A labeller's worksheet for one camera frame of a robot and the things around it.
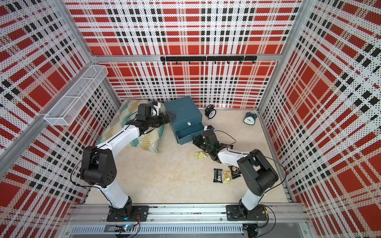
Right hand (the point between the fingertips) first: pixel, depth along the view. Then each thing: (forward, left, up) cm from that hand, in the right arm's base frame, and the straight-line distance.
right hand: (193, 137), depth 90 cm
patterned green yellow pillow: (-1, +26, 0) cm, 26 cm away
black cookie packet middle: (-17, -25, -10) cm, 32 cm away
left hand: (+9, +12, +8) cm, 18 cm away
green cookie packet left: (-7, -4, -10) cm, 12 cm away
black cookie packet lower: (-19, -15, -11) cm, 27 cm away
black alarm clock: (+27, -12, -6) cm, 30 cm away
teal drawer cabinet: (+6, +3, +7) cm, 10 cm away
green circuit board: (-45, +30, -9) cm, 55 cm away
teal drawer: (0, +4, +2) cm, 5 cm away
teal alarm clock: (+21, -41, -7) cm, 47 cm away
